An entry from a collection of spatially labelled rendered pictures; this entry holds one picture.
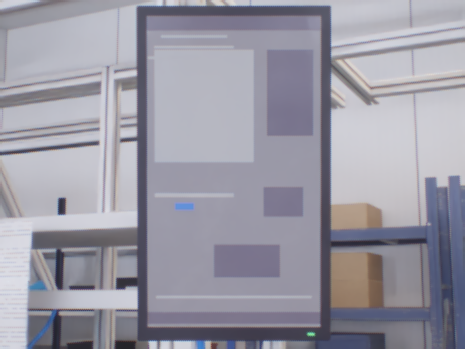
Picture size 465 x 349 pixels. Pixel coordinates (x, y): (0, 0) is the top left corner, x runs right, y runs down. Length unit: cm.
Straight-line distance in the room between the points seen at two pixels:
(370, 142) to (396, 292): 98
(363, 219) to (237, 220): 323
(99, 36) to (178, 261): 501
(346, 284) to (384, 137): 107
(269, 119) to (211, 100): 9
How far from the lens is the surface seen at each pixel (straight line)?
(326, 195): 111
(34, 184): 612
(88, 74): 230
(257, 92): 111
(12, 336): 159
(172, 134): 111
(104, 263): 215
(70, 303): 163
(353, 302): 429
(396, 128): 483
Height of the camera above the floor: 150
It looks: 10 degrees up
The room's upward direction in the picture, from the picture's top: straight up
